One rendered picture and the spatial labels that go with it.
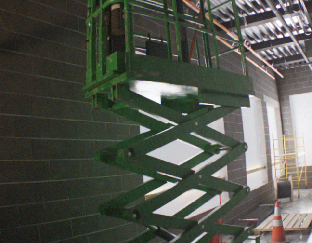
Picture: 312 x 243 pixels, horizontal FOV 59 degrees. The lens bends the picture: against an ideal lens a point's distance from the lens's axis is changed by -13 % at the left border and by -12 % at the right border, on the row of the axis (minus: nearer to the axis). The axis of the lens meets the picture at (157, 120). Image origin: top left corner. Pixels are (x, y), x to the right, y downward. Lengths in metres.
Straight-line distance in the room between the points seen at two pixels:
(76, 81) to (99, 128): 0.59
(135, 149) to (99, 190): 1.32
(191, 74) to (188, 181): 0.86
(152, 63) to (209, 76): 0.60
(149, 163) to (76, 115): 1.23
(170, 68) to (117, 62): 0.43
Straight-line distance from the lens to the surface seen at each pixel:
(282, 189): 8.72
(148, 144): 2.28
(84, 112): 3.37
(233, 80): 2.96
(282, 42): 8.54
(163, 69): 2.36
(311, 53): 7.31
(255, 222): 6.17
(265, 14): 6.90
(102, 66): 2.34
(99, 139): 3.48
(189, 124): 2.57
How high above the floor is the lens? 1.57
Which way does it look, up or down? 7 degrees up
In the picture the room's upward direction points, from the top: 4 degrees counter-clockwise
